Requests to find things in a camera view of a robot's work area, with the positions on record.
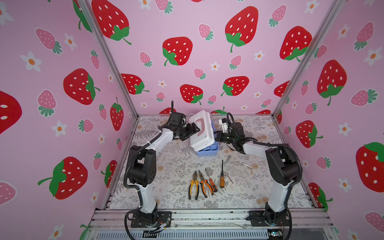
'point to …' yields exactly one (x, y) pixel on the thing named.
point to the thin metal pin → (226, 174)
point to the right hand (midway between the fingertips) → (208, 134)
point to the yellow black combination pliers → (197, 187)
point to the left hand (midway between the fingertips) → (196, 131)
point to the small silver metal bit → (247, 165)
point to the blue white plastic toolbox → (204, 142)
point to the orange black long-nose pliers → (203, 185)
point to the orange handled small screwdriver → (213, 185)
